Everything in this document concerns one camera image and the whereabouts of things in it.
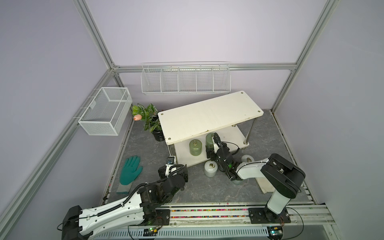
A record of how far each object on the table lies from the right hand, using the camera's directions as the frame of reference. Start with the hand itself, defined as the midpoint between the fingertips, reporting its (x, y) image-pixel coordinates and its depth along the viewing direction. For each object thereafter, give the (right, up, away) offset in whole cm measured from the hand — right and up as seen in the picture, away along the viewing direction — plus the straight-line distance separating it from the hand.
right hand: (212, 143), depth 91 cm
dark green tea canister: (-10, -2, -6) cm, 12 cm away
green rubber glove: (-51, -17, -1) cm, 53 cm away
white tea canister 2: (+19, -8, -6) cm, 22 cm away
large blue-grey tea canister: (+14, -21, -6) cm, 26 cm away
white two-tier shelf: (-12, +9, -25) cm, 30 cm away
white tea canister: (-2, -13, -8) cm, 15 cm away
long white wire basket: (-2, +44, +12) cm, 46 cm away
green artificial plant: (-36, +16, -9) cm, 40 cm away
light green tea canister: (-3, +2, -5) cm, 6 cm away
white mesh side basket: (-61, +17, -8) cm, 64 cm away
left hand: (-19, -10, -14) cm, 26 cm away
